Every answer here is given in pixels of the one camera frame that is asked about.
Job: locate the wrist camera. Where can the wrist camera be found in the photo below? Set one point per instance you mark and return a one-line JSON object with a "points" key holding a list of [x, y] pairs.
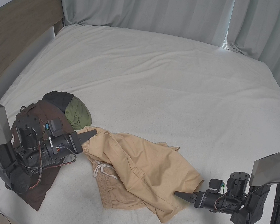
{"points": [[215, 183], [55, 125]]}

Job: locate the window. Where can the window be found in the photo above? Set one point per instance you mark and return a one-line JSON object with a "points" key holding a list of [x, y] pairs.
{"points": [[225, 46]]}

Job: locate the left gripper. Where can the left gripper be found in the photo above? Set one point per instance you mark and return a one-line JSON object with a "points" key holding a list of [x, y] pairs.
{"points": [[66, 144]]}

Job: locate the olive green garment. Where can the olive green garment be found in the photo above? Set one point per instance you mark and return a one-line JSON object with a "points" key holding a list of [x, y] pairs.
{"points": [[78, 114]]}

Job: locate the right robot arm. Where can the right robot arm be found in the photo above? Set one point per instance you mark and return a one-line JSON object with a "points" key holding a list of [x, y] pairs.
{"points": [[272, 165]]}

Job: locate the tan shorts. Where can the tan shorts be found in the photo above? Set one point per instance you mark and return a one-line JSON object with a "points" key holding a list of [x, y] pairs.
{"points": [[142, 166]]}

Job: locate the black garment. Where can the black garment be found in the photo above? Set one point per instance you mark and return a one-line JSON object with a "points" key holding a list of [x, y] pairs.
{"points": [[56, 100]]}

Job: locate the bed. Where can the bed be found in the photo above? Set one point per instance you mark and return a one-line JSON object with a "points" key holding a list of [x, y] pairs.
{"points": [[159, 85]]}

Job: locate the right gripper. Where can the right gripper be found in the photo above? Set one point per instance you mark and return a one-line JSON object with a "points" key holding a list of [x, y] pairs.
{"points": [[207, 201]]}

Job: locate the pale green curtain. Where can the pale green curtain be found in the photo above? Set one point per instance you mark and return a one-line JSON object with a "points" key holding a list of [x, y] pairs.
{"points": [[145, 5], [272, 29]]}

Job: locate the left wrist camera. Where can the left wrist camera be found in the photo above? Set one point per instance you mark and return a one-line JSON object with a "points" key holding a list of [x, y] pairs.
{"points": [[55, 125]]}

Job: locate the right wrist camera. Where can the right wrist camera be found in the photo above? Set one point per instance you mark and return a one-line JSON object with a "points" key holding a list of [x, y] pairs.
{"points": [[215, 183]]}

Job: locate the brown garment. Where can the brown garment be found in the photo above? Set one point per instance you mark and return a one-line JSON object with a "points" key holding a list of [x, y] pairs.
{"points": [[39, 192]]}

